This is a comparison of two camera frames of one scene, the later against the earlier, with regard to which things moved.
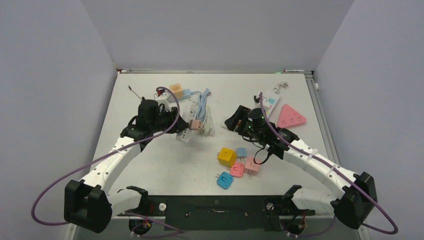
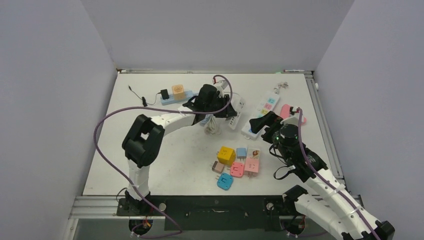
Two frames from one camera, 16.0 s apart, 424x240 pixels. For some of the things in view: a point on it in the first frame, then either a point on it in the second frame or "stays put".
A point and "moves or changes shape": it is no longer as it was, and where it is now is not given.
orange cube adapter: (177, 89) stays put
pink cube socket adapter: (250, 167) stays put
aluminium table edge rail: (310, 79) stays put
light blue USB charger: (241, 152) stays put
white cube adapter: (224, 126) → (253, 153)
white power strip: (188, 113) → (238, 104)
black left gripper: (171, 114) → (228, 113)
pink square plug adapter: (237, 170) stays put
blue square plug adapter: (224, 180) stays put
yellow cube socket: (226, 157) stays put
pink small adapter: (195, 124) moves or changes shape
